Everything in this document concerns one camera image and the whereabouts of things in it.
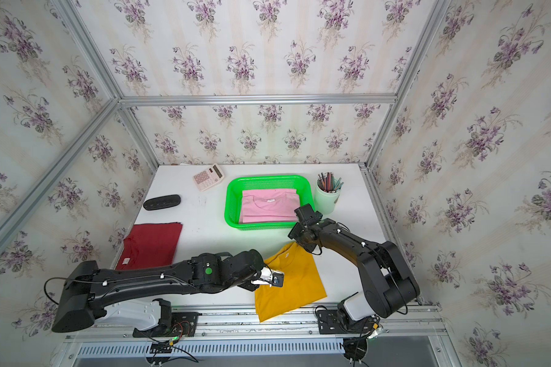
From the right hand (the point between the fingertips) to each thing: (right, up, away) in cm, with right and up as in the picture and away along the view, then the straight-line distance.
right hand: (296, 239), depth 90 cm
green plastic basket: (-27, +16, +11) cm, 33 cm away
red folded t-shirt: (-60, -3, +1) cm, 60 cm away
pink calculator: (-42, +26, +22) cm, 54 cm away
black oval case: (-60, +14, +11) cm, 63 cm away
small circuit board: (-45, -30, -18) cm, 57 cm away
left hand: (-11, -5, -17) cm, 21 cm away
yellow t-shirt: (+1, -14, -9) cm, 16 cm away
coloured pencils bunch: (+14, +22, +5) cm, 27 cm away
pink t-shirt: (-11, +12, +11) cm, 20 cm away
